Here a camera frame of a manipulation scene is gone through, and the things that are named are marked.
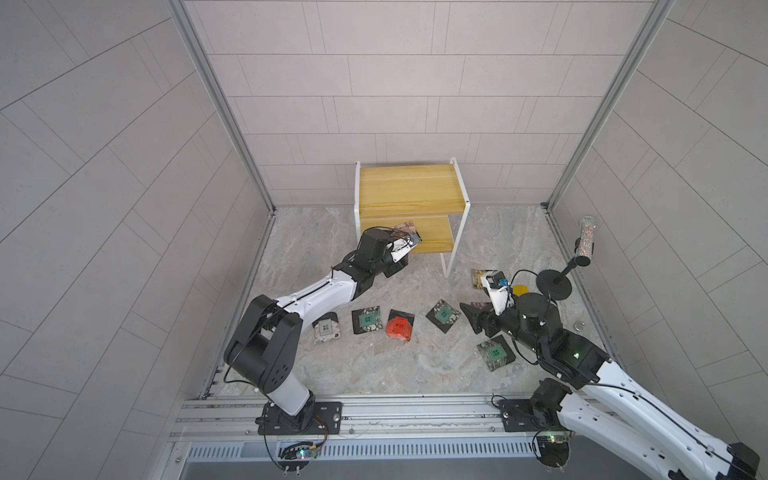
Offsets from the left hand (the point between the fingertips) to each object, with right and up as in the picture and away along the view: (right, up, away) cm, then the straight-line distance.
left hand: (404, 243), depth 88 cm
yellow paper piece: (+37, -15, +4) cm, 40 cm away
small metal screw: (+50, -23, -4) cm, 56 cm away
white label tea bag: (-22, -24, -4) cm, 33 cm away
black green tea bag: (-11, -22, -2) cm, 25 cm away
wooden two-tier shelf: (+7, +13, -10) cm, 18 cm away
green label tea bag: (+12, -22, 0) cm, 25 cm away
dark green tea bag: (+25, -30, -8) cm, 40 cm away
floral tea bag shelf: (+2, +5, +2) cm, 6 cm away
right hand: (+17, -13, -15) cm, 26 cm away
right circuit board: (+34, -47, -20) cm, 62 cm away
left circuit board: (-24, -46, -23) cm, 57 cm away
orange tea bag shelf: (-1, +3, +1) cm, 3 cm away
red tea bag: (-1, -24, -2) cm, 24 cm away
